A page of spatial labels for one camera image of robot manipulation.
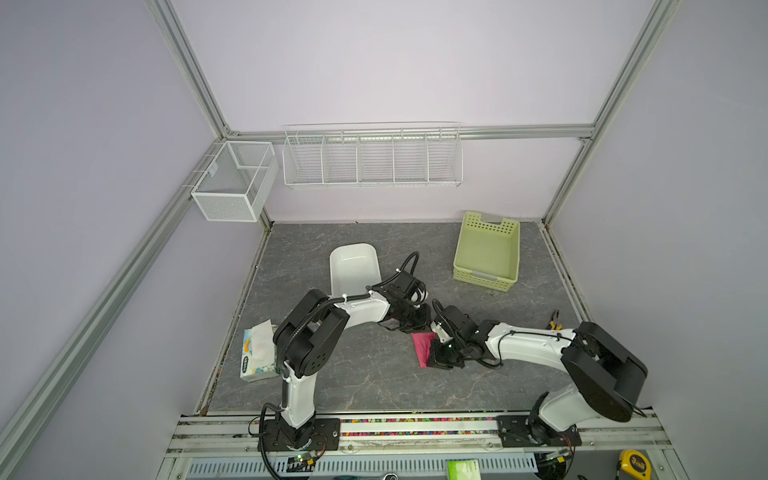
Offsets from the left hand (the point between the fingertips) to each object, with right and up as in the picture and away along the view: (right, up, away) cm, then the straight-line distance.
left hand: (437, 332), depth 87 cm
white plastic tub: (-28, +18, +20) cm, 39 cm away
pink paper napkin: (-4, -3, 0) cm, 5 cm away
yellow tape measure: (+43, -25, -19) cm, 54 cm away
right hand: (-4, -9, -2) cm, 10 cm away
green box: (+3, -26, -20) cm, 33 cm away
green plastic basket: (+23, +23, +25) cm, 41 cm away
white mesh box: (-67, +48, +16) cm, 84 cm away
